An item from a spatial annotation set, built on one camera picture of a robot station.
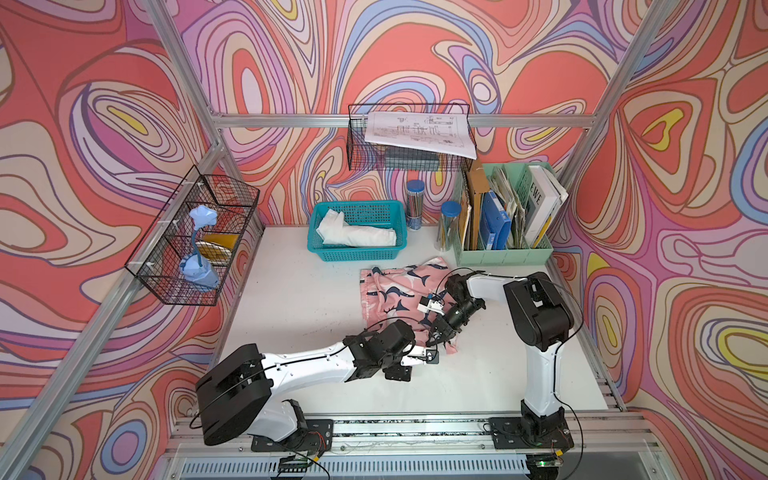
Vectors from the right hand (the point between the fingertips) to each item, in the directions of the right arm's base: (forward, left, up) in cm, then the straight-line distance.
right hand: (434, 349), depth 87 cm
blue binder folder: (+35, -23, +18) cm, 45 cm away
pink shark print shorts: (+18, +12, +2) cm, 22 cm away
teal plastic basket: (+55, +14, +5) cm, 57 cm away
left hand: (-1, +7, +6) cm, 10 cm away
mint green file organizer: (+31, -20, +5) cm, 37 cm away
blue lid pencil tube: (+51, +2, +12) cm, 53 cm away
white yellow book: (+39, -38, +25) cm, 60 cm away
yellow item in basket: (+13, +54, +33) cm, 65 cm away
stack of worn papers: (+36, -29, +21) cm, 51 cm away
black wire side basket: (+14, +60, +34) cm, 70 cm away
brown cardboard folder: (+39, -15, +29) cm, 51 cm away
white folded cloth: (+44, +33, +7) cm, 55 cm away
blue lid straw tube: (+39, -9, +12) cm, 42 cm away
